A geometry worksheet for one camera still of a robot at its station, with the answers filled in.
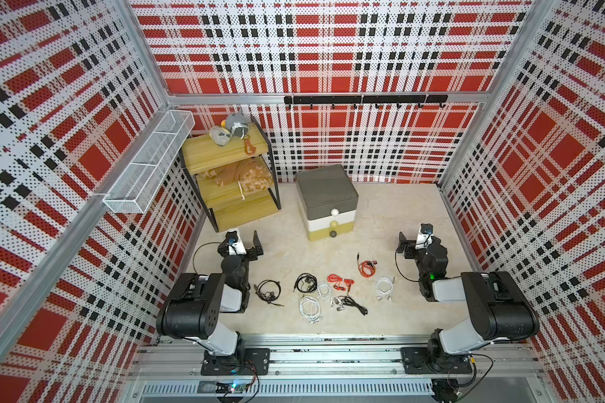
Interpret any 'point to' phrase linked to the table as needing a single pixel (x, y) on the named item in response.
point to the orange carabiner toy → (249, 149)
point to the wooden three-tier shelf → (228, 206)
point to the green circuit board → (232, 387)
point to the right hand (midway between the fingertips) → (416, 231)
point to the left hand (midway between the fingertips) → (246, 233)
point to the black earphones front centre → (345, 300)
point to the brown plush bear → (248, 175)
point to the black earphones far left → (268, 296)
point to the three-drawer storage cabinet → (329, 232)
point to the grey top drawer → (325, 191)
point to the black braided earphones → (306, 283)
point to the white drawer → (332, 221)
